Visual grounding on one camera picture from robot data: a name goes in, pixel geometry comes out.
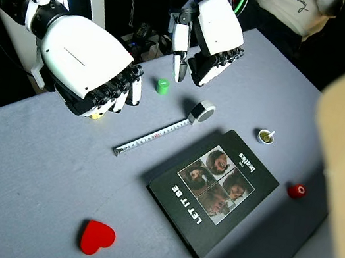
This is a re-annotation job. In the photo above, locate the green toy cylinder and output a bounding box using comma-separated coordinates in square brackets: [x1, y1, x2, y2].
[155, 77, 171, 96]

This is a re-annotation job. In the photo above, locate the red heart block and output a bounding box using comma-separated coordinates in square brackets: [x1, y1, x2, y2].
[76, 219, 119, 258]

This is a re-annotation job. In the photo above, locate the small white cup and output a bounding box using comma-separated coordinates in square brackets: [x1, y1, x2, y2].
[256, 127, 277, 147]

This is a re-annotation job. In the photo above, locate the grey table cloth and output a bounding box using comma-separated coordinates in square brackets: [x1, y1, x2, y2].
[0, 0, 345, 258]

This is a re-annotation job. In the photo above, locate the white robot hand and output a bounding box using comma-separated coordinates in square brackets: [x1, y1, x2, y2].
[157, 0, 255, 94]
[27, 9, 154, 127]

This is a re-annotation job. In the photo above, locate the red round toy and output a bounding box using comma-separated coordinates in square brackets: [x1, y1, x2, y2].
[286, 181, 309, 202]

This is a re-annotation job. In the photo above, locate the black Let It Be album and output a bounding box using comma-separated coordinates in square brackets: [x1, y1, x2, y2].
[135, 116, 288, 258]

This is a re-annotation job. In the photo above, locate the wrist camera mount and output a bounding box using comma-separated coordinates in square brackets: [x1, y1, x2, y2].
[27, 43, 56, 91]

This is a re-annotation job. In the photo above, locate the grey tape measure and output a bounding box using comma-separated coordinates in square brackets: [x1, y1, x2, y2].
[113, 86, 217, 172]

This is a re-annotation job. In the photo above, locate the black power adapter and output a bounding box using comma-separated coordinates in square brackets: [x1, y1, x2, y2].
[134, 21, 155, 43]

